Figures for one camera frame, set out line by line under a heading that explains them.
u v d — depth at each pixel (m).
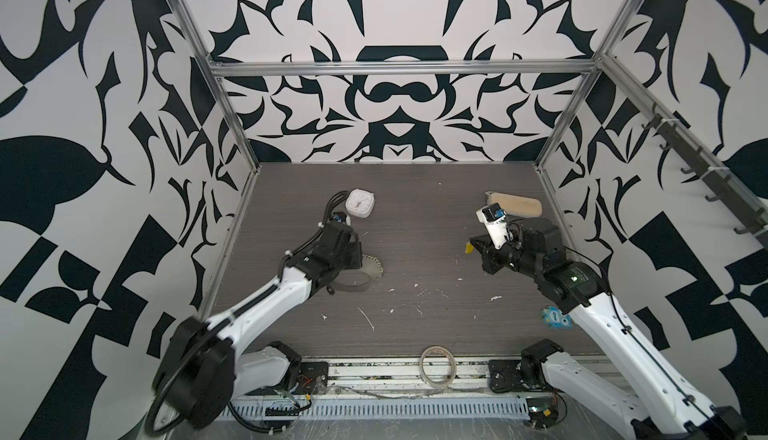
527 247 0.57
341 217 0.76
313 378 0.73
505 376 0.74
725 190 0.55
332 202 0.63
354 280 0.91
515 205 1.06
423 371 0.74
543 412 0.71
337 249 0.65
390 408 0.68
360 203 1.05
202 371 0.40
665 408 0.40
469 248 0.75
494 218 0.63
